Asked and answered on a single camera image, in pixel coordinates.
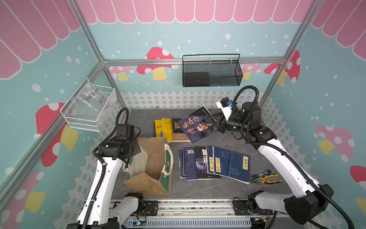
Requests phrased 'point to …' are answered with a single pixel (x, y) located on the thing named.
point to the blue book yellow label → (239, 167)
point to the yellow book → (164, 128)
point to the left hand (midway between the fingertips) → (132, 152)
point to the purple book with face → (195, 126)
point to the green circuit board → (141, 223)
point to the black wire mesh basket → (211, 70)
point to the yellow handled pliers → (259, 178)
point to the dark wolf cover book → (201, 153)
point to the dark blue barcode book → (188, 163)
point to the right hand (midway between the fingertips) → (208, 117)
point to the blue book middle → (221, 161)
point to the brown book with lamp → (178, 135)
